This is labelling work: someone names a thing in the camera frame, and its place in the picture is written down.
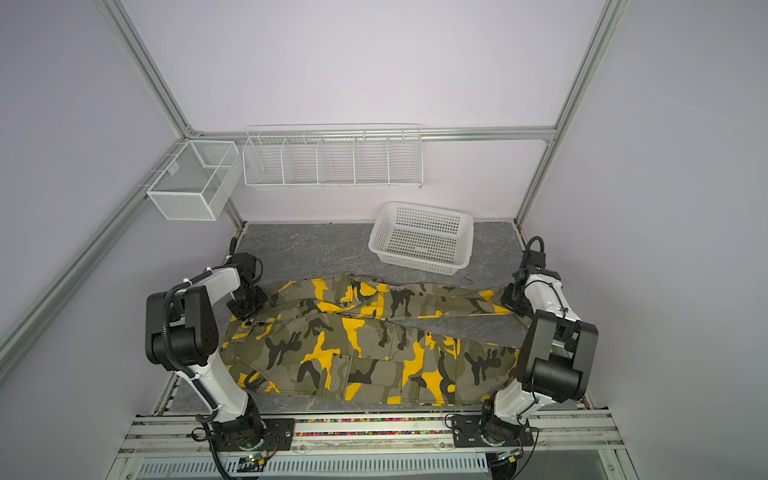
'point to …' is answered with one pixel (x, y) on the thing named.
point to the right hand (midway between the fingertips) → (519, 309)
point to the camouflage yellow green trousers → (347, 338)
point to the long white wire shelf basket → (334, 156)
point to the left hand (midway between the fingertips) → (258, 312)
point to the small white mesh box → (197, 181)
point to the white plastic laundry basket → (422, 236)
